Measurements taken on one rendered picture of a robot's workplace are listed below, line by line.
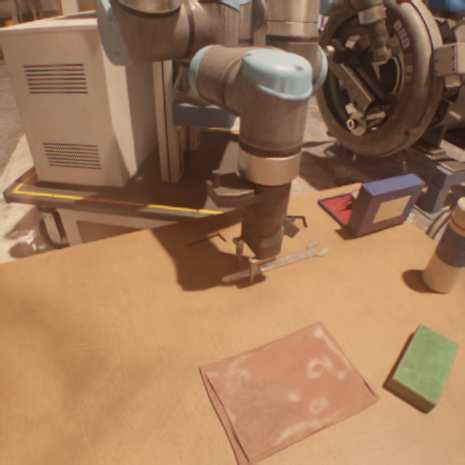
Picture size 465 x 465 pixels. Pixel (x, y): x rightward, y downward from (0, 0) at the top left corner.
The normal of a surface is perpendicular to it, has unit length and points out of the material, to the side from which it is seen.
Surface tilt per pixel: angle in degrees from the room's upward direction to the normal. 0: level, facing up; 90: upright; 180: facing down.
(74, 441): 0
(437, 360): 0
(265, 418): 21
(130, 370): 0
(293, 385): 15
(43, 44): 90
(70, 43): 90
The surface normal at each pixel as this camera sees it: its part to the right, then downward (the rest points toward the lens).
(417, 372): 0.04, -0.78
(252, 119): -0.64, 0.46
